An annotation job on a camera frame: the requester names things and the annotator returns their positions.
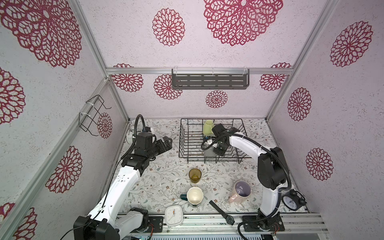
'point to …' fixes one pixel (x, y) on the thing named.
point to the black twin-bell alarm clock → (294, 200)
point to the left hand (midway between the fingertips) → (166, 143)
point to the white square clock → (174, 215)
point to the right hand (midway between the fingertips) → (219, 147)
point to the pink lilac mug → (242, 190)
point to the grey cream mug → (209, 153)
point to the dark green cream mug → (194, 196)
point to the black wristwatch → (229, 219)
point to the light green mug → (207, 127)
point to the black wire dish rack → (210, 138)
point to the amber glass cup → (195, 175)
